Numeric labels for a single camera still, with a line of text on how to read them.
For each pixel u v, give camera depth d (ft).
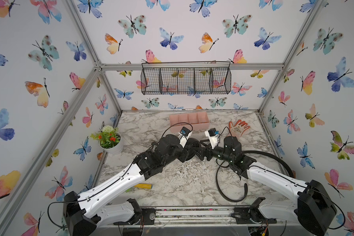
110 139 2.81
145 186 2.70
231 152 2.01
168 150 1.66
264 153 3.16
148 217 2.42
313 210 1.31
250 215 2.15
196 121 3.67
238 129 3.53
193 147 2.48
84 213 1.25
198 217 2.47
